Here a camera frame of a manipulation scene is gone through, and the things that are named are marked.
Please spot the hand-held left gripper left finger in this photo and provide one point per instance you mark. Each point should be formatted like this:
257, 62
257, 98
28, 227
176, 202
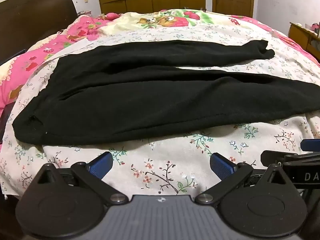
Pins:
101, 165

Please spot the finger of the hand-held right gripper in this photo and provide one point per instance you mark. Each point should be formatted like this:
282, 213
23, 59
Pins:
311, 145
275, 157

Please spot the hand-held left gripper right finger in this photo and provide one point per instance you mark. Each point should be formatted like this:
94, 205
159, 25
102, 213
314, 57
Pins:
221, 165

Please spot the black pants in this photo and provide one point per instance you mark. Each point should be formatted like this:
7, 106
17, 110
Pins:
150, 100

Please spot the white floral bed sheet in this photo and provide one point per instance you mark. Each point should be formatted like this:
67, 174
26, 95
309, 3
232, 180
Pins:
172, 155

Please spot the wooden side desk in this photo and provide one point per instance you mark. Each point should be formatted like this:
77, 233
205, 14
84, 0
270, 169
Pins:
300, 36

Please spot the small pink object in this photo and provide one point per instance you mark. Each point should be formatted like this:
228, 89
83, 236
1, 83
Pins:
315, 26

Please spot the pink strawberry printed blanket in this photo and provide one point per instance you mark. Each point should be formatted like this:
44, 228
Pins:
75, 30

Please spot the dark brown headboard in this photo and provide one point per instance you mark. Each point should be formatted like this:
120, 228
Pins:
32, 25

